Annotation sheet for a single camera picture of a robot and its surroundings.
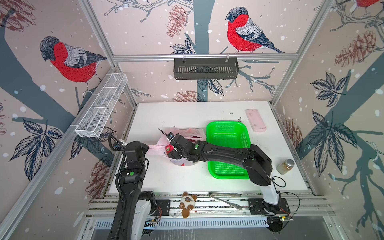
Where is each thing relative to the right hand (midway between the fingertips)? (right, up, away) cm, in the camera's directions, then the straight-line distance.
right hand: (174, 150), depth 84 cm
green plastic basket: (+37, +7, +17) cm, 41 cm away
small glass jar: (+61, -8, -4) cm, 62 cm away
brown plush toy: (+9, -24, -11) cm, 28 cm away
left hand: (-17, +7, -8) cm, 20 cm away
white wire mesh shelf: (-38, +17, -13) cm, 43 cm away
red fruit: (-2, +3, -6) cm, 7 cm away
